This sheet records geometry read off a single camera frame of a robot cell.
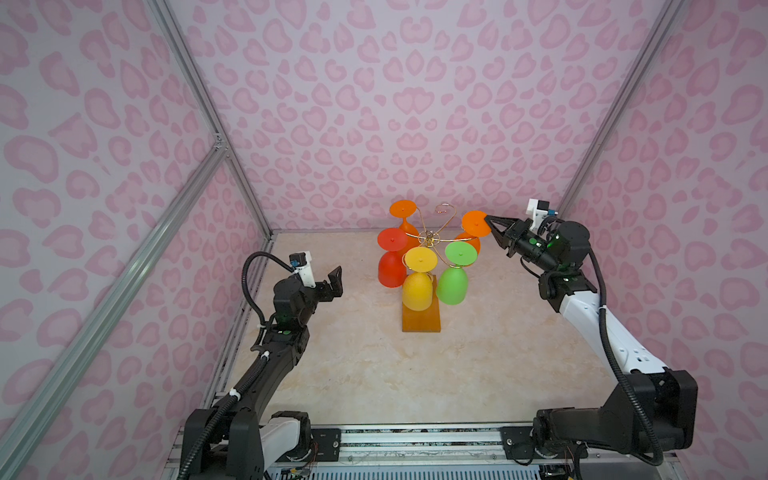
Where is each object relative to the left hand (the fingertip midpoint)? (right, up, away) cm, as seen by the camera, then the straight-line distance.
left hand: (326, 264), depth 82 cm
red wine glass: (+18, -1, -2) cm, 18 cm away
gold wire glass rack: (+28, +6, -7) cm, 30 cm away
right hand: (+40, +11, -12) cm, 44 cm away
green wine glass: (+33, -4, -8) cm, 34 cm away
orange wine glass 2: (+38, +9, -10) cm, 41 cm away
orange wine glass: (+22, +15, -1) cm, 26 cm away
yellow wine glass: (+24, -5, -9) cm, 26 cm away
